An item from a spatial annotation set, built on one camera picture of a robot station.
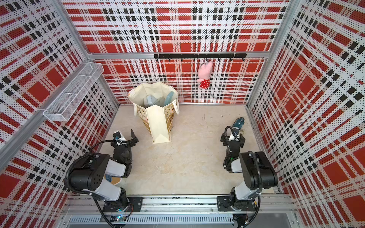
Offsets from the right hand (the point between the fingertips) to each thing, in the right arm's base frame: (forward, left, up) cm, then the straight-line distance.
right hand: (234, 131), depth 91 cm
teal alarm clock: (+9, -6, -2) cm, 11 cm away
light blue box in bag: (+21, +57, +9) cm, 61 cm away
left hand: (-1, +68, +3) cm, 69 cm away
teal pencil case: (+17, +42, +15) cm, 48 cm away
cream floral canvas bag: (+5, +50, +6) cm, 50 cm away
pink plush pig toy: (+31, +19, +24) cm, 43 cm away
